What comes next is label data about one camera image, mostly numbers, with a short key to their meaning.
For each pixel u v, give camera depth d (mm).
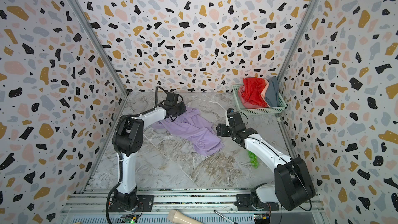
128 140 565
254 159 873
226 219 701
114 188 627
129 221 710
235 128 668
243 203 732
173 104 832
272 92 1094
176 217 672
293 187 418
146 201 745
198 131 950
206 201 763
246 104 1121
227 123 780
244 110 1034
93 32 865
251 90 1097
